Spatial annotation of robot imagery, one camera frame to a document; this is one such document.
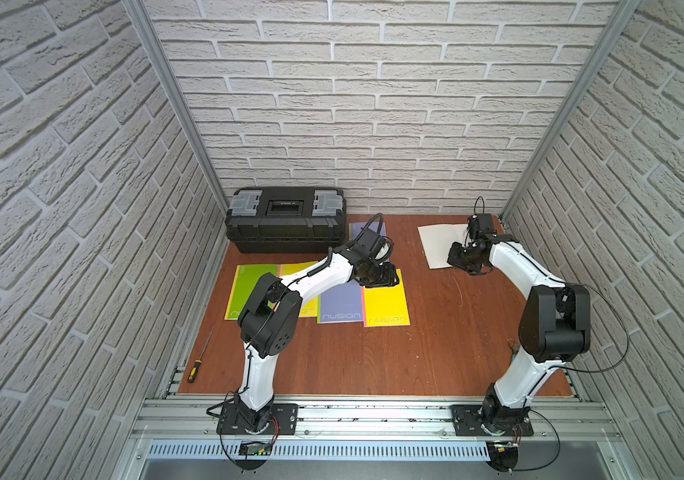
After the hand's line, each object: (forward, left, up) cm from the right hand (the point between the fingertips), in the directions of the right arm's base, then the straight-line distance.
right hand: (455, 260), depth 95 cm
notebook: (-10, +23, -9) cm, 27 cm away
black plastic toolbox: (+14, +57, +9) cm, 59 cm away
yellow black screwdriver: (-29, +80, -8) cm, 85 cm away
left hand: (-7, +20, +2) cm, 21 cm away
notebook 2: (-10, +47, -7) cm, 49 cm away
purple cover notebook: (-9, +38, -9) cm, 40 cm away
